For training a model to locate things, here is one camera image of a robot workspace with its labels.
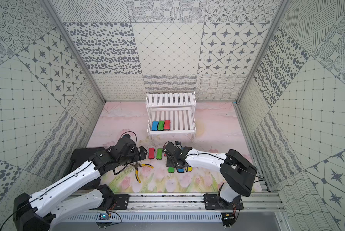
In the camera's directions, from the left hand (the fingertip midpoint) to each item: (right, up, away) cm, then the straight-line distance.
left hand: (141, 151), depth 77 cm
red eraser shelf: (+13, +14, +13) cm, 23 cm away
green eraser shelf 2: (+16, -14, +8) cm, 22 cm away
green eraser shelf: (+9, +13, +12) cm, 20 cm away
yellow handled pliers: (-5, -11, +9) cm, 15 cm away
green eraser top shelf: (+8, -6, +13) cm, 16 cm away
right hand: (+16, -10, +7) cm, 20 cm away
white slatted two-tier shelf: (+21, +25, +33) cm, 47 cm away
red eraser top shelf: (+3, -6, +14) cm, 15 cm away
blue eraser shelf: (+5, +13, +11) cm, 18 cm away
